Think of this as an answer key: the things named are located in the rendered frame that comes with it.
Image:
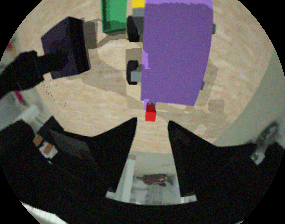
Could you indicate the green tray rim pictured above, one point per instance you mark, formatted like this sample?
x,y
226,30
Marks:
x,y
103,16

